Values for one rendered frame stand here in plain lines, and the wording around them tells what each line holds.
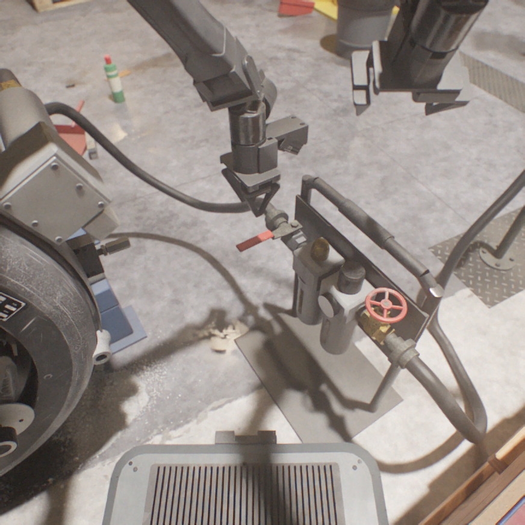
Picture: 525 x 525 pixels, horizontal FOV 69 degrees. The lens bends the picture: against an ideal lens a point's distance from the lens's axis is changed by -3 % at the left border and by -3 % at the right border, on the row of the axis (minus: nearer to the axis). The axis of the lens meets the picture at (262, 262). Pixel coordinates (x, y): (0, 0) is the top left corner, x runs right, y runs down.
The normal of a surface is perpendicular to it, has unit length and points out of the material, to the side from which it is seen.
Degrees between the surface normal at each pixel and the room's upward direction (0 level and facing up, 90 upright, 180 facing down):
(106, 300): 90
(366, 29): 95
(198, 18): 70
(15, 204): 90
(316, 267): 0
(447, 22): 118
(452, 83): 30
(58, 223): 90
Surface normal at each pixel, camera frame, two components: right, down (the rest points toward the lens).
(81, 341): 0.82, 0.47
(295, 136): 0.54, 0.64
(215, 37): 0.81, -0.07
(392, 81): -0.01, -0.18
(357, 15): -0.41, 0.75
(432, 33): -0.59, 0.79
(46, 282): 0.92, 0.18
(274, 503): -0.02, -0.65
